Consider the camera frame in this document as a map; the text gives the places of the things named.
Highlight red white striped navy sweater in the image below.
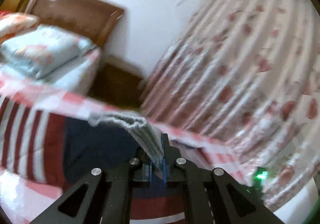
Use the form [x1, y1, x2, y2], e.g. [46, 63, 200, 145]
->
[1, 95, 184, 223]

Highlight pink white checkered bedsheet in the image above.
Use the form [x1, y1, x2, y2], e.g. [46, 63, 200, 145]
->
[1, 73, 247, 223]

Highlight dark wooden nightstand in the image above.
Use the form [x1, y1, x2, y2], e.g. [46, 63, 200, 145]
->
[89, 55, 144, 109]

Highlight floral mattress sheet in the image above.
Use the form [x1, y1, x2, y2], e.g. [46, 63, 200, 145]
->
[1, 47, 101, 95]

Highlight pink floral curtain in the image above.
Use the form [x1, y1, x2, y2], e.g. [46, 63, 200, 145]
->
[142, 0, 319, 211]

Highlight light blue floral pillow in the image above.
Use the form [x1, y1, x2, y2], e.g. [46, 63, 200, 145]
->
[1, 24, 96, 79]

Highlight dark wooden headboard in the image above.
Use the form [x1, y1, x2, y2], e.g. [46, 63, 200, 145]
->
[25, 0, 124, 48]

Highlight orange floral pillow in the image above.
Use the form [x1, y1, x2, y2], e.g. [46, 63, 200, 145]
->
[0, 12, 40, 44]

